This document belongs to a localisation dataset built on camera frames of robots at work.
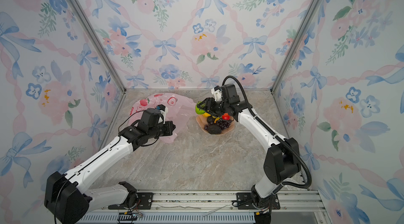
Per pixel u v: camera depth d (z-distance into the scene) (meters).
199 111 0.78
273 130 0.49
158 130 0.66
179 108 0.95
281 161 0.44
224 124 0.95
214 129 0.90
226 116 0.95
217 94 0.76
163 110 0.72
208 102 0.73
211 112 0.73
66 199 0.38
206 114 0.97
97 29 0.88
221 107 0.70
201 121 1.00
